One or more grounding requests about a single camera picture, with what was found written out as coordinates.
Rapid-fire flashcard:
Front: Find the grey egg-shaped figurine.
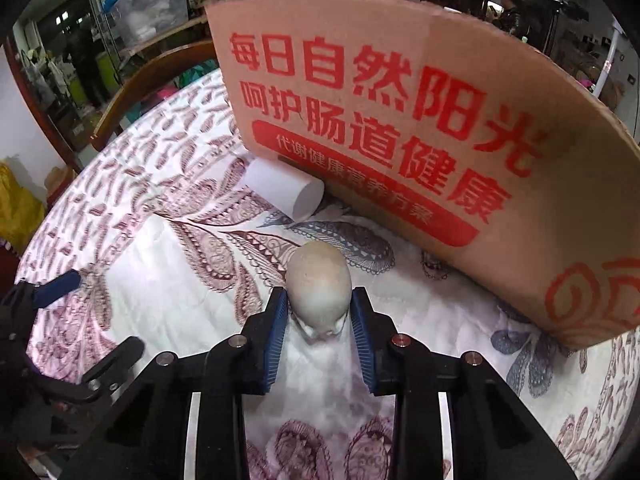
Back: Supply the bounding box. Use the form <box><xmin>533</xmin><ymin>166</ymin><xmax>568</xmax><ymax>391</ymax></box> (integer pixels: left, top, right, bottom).
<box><xmin>284</xmin><ymin>240</ymin><xmax>353</xmax><ymax>344</ymax></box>

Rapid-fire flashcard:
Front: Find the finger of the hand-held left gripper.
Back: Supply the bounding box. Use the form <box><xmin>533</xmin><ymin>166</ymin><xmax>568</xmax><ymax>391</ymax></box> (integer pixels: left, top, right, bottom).
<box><xmin>17</xmin><ymin>268</ymin><xmax>84</xmax><ymax>312</ymax></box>
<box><xmin>42</xmin><ymin>336</ymin><xmax>146</xmax><ymax>403</ymax></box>

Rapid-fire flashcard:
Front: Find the clear plastic storage box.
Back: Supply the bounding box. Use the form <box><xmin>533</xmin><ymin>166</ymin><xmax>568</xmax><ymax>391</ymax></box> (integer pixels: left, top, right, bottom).
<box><xmin>106</xmin><ymin>0</ymin><xmax>189</xmax><ymax>49</ymax></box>

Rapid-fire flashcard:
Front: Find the white paper roll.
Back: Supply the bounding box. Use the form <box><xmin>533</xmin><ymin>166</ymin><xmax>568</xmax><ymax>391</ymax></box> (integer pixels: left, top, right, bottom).
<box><xmin>243</xmin><ymin>158</ymin><xmax>326</xmax><ymax>222</ymax></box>

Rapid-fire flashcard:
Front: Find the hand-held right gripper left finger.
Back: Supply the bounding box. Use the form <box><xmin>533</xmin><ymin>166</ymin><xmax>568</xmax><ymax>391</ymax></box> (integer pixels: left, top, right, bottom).
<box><xmin>57</xmin><ymin>286</ymin><xmax>290</xmax><ymax>480</ymax></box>

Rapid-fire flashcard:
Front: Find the wooden chair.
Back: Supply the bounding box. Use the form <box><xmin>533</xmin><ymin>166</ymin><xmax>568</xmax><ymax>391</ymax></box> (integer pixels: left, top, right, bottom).
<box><xmin>91</xmin><ymin>39</ymin><xmax>219</xmax><ymax>152</ymax></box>

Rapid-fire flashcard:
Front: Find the printed cardboard box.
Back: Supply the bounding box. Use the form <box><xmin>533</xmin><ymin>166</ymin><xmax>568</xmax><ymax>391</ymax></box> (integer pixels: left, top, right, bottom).
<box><xmin>203</xmin><ymin>0</ymin><xmax>640</xmax><ymax>352</ymax></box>

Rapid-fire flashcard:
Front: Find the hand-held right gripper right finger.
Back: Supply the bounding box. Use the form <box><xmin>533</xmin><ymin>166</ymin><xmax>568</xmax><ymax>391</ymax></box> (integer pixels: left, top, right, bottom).
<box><xmin>350</xmin><ymin>287</ymin><xmax>581</xmax><ymax>480</ymax></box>

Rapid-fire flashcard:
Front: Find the yellow plastic bag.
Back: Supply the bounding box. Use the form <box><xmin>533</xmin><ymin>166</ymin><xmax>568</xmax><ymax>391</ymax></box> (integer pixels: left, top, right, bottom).
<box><xmin>0</xmin><ymin>159</ymin><xmax>47</xmax><ymax>257</ymax></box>

